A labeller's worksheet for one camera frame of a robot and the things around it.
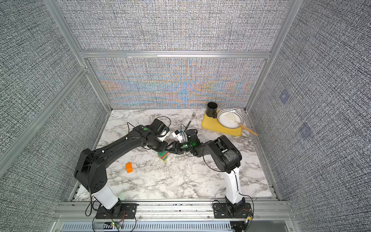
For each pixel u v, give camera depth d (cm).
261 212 75
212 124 110
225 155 55
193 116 117
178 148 83
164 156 86
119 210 68
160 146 75
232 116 114
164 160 92
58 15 72
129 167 88
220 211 73
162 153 86
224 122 110
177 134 90
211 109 110
